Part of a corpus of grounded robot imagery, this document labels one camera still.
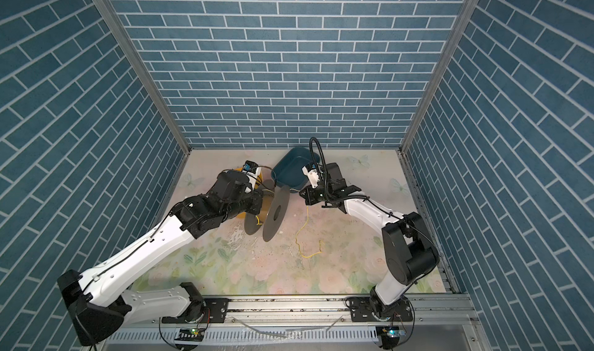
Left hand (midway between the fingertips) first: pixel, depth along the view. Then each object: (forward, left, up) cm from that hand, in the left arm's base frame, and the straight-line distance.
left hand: (264, 192), depth 73 cm
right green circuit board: (-36, -41, -25) cm, 60 cm away
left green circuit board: (-34, +23, -29) cm, 50 cm away
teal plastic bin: (+34, -5, -27) cm, 44 cm away
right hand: (+9, -12, -11) cm, 18 cm away
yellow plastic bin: (-6, -2, +6) cm, 9 cm away
